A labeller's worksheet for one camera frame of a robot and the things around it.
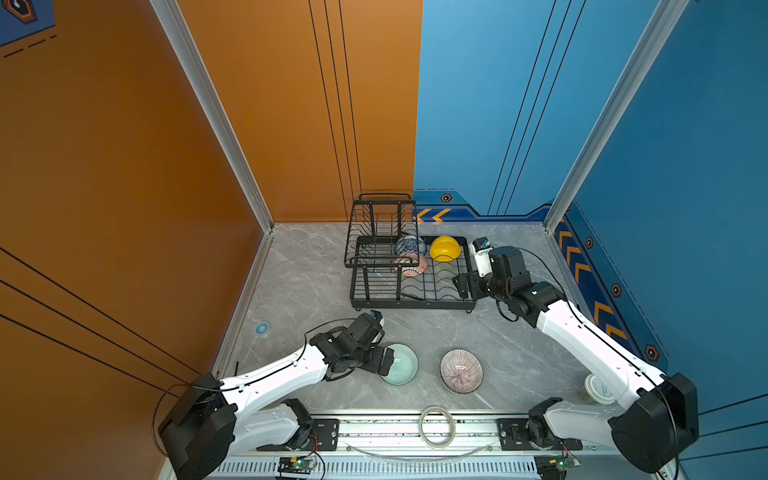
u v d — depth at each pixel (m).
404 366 0.84
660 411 0.39
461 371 0.81
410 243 1.09
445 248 1.05
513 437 0.72
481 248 0.70
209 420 0.40
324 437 0.74
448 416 0.76
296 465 0.71
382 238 1.04
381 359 0.73
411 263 0.78
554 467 0.71
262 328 0.92
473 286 0.71
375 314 0.77
